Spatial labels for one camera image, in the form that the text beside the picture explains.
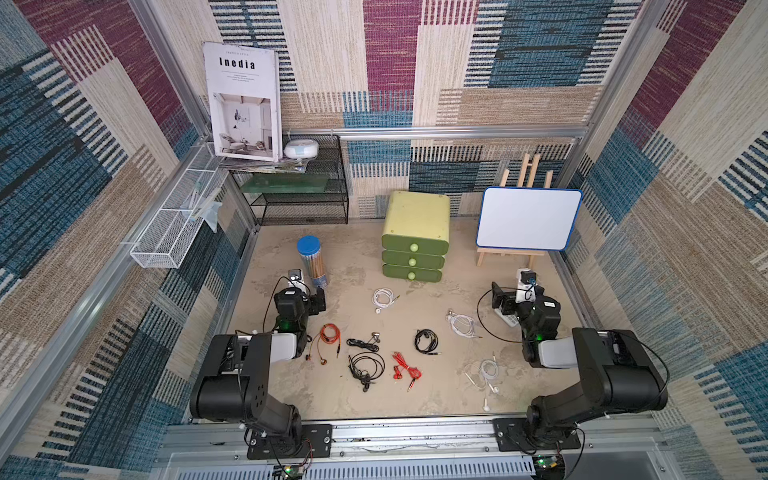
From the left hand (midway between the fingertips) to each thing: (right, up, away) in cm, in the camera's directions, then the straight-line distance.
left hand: (302, 288), depth 94 cm
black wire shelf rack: (0, +32, +21) cm, 38 cm away
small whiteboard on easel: (+69, +21, -1) cm, 72 cm away
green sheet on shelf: (-5, +33, 0) cm, 33 cm away
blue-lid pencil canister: (+4, +12, -8) cm, 15 cm away
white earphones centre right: (+49, -11, -1) cm, 51 cm away
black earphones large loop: (+20, -21, -9) cm, 31 cm away
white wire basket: (-40, +18, 0) cm, 44 cm away
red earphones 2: (+34, -22, -11) cm, 41 cm away
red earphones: (+9, -14, -3) cm, 17 cm away
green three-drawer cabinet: (+35, +16, -8) cm, 39 cm away
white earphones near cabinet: (+25, -4, +5) cm, 26 cm away
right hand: (+64, +3, -3) cm, 64 cm away
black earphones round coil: (+38, -15, -5) cm, 41 cm away
